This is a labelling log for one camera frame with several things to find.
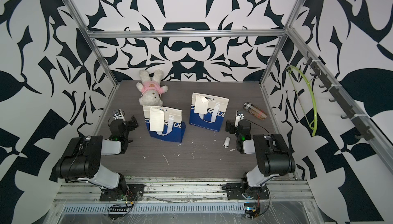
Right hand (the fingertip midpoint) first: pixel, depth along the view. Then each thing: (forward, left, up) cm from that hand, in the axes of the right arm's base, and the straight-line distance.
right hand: (236, 118), depth 96 cm
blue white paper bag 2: (-4, +13, +14) cm, 20 cm away
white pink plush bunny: (+20, +55, +5) cm, 59 cm away
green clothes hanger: (-18, -27, +23) cm, 39 cm away
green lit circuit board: (-44, 0, -5) cm, 45 cm away
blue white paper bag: (-12, +36, +10) cm, 39 cm away
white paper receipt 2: (-1, +21, +16) cm, 27 cm away
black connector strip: (-45, +61, -6) cm, 77 cm away
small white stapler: (-16, +8, -2) cm, 18 cm away
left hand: (0, +68, +4) cm, 68 cm away
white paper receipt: (-10, +44, +16) cm, 48 cm away
